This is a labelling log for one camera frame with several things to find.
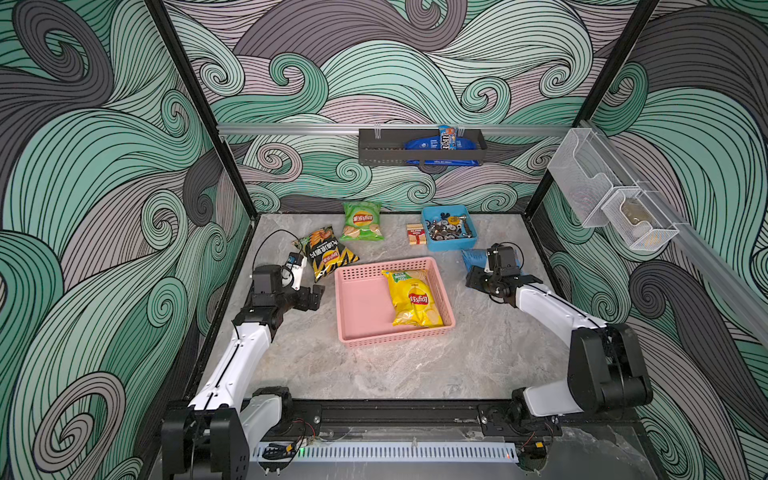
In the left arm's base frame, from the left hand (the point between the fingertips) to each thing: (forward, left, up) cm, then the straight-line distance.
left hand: (306, 281), depth 84 cm
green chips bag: (+31, -14, -8) cm, 35 cm away
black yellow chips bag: (+16, -2, -8) cm, 18 cm away
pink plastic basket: (0, -16, -15) cm, 22 cm away
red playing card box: (+29, -35, -13) cm, 48 cm away
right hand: (+5, -53, -6) cm, 53 cm away
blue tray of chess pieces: (+33, -49, -13) cm, 60 cm away
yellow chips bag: (-2, -31, -7) cm, 32 cm away
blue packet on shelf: (+38, -38, +21) cm, 58 cm away
